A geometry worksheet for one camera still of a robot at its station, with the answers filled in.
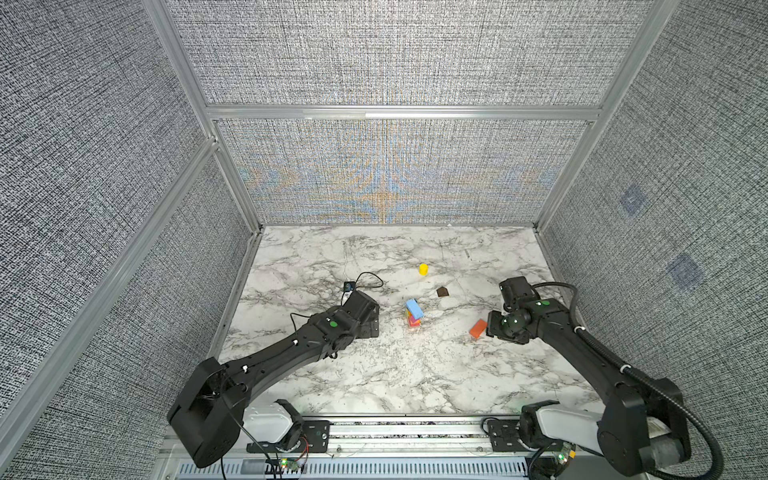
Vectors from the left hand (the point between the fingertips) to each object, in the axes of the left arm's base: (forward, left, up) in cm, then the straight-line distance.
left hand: (361, 322), depth 85 cm
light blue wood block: (+3, -15, +1) cm, 16 cm away
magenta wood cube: (+1, -15, -2) cm, 15 cm away
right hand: (-3, -38, -1) cm, 38 cm away
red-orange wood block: (0, -35, -7) cm, 36 cm away
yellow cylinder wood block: (+23, -22, -6) cm, 32 cm away
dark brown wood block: (+14, -27, -7) cm, 31 cm away
